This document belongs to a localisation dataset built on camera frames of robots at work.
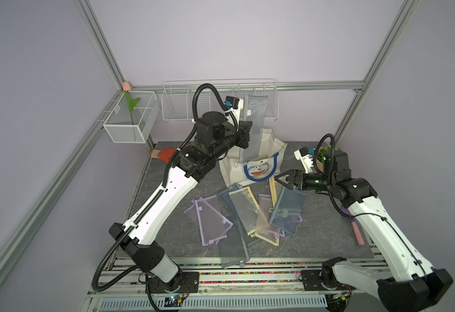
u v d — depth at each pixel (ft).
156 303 2.31
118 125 2.59
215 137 1.53
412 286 1.19
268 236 2.72
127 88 2.94
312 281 2.41
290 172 2.10
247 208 3.00
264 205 3.05
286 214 2.91
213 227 2.87
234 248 2.72
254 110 2.05
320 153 2.10
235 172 3.00
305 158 2.11
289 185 2.00
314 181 1.96
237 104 1.72
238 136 1.81
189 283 2.42
